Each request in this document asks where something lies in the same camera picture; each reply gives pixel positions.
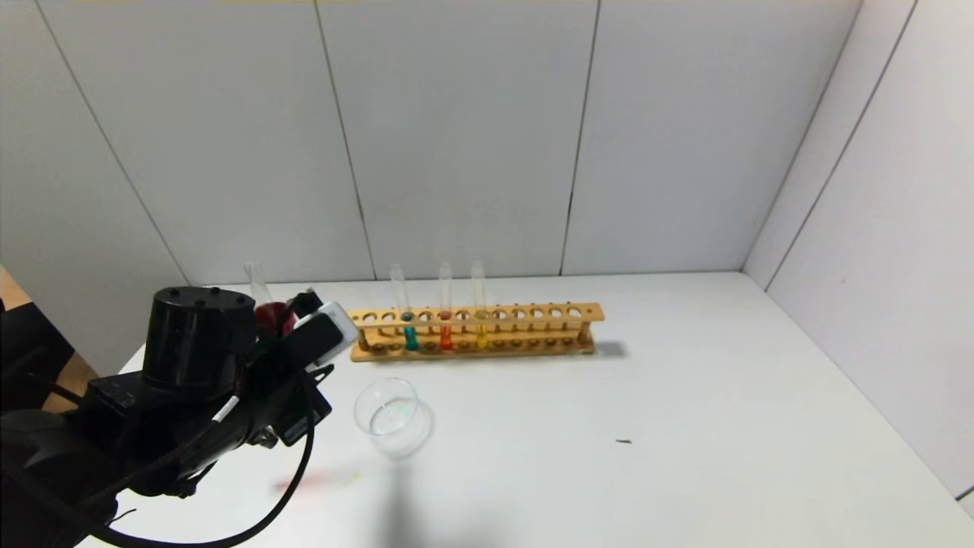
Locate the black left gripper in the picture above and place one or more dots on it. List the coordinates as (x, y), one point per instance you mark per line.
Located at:
(198, 335)

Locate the test tube with blue pigment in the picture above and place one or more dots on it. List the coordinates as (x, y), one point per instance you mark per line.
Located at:
(411, 336)

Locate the black and orange left arm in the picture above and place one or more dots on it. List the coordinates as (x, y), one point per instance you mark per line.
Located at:
(61, 457)

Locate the empty glass test tube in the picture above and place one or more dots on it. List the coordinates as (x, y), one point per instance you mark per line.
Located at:
(257, 283)

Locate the test tube with orange-red pigment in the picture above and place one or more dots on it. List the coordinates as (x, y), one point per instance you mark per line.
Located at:
(446, 335)

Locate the test tube with yellow pigment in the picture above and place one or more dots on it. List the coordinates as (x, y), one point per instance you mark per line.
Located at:
(480, 335)

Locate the wooden test tube rack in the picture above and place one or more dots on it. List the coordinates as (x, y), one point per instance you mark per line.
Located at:
(533, 348)

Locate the dark red plastic cup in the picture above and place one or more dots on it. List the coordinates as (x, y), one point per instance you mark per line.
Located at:
(272, 316)

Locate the clear glass beaker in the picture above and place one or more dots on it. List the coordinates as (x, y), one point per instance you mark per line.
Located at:
(392, 418)

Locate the black trouser leg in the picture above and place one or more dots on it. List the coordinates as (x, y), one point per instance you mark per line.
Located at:
(27, 342)

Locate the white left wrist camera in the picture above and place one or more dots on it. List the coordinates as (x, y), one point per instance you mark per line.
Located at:
(335, 327)

